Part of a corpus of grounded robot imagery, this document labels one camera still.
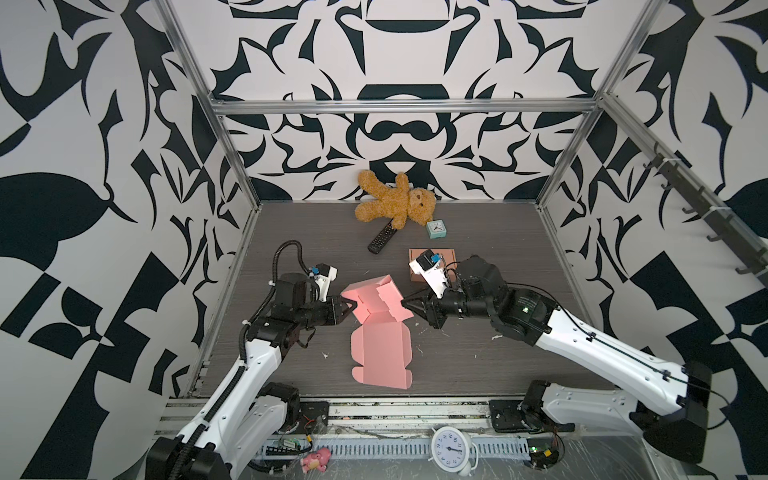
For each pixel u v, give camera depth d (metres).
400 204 1.11
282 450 0.73
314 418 0.73
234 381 0.47
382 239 1.08
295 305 0.63
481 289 0.52
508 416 0.74
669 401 0.39
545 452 0.71
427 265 0.58
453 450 0.68
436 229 1.10
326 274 0.73
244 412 0.47
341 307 0.73
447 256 0.58
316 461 0.67
